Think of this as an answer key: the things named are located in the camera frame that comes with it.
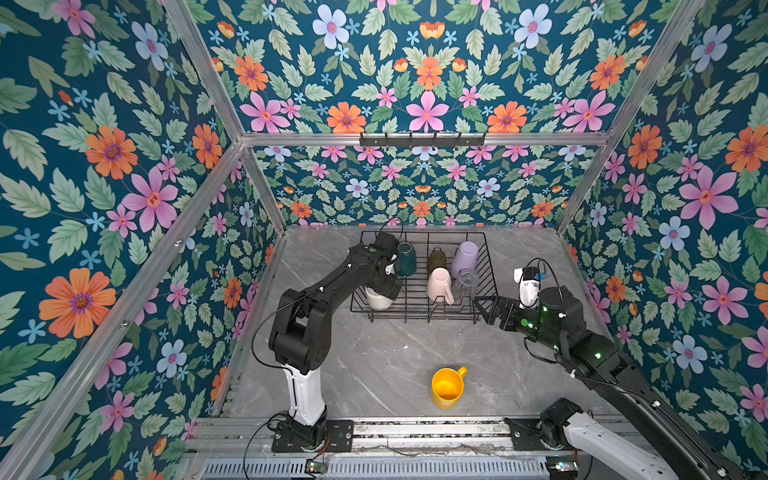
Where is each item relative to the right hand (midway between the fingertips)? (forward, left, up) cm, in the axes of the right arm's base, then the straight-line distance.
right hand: (485, 300), depth 70 cm
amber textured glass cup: (+27, +8, -18) cm, 34 cm away
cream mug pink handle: (+14, +9, -15) cm, 23 cm away
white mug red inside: (+11, +28, -20) cm, 36 cm away
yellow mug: (-12, +8, -25) cm, 29 cm away
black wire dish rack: (+14, +17, -26) cm, 34 cm away
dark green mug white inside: (+25, +19, -15) cm, 35 cm away
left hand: (+16, +25, -14) cm, 33 cm away
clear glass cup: (+15, 0, -17) cm, 23 cm away
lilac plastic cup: (+24, 0, -13) cm, 27 cm away
